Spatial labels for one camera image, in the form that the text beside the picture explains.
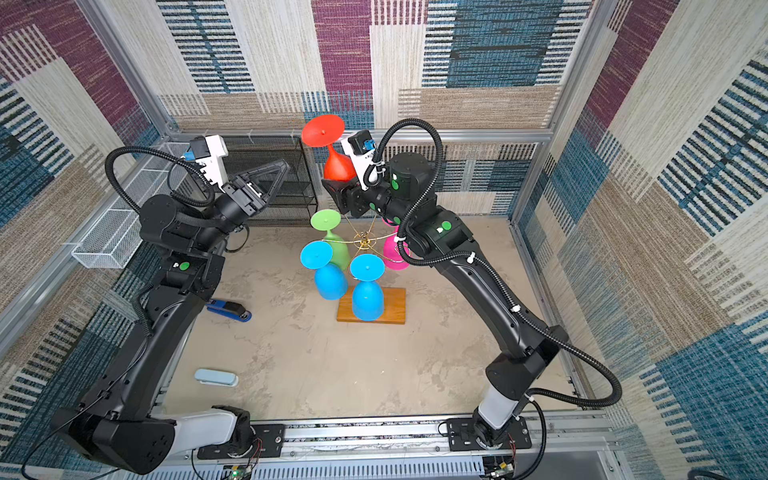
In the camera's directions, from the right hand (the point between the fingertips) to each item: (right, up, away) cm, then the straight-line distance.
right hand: (345, 177), depth 61 cm
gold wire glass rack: (+3, -13, +11) cm, 17 cm away
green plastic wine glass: (-6, -7, +14) cm, 17 cm away
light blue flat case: (-37, -49, +19) cm, 64 cm away
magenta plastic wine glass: (+9, -16, +6) cm, 19 cm away
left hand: (-8, -1, -10) cm, 13 cm away
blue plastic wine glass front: (+4, -25, +9) cm, 27 cm away
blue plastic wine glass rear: (-6, -22, +14) cm, 27 cm away
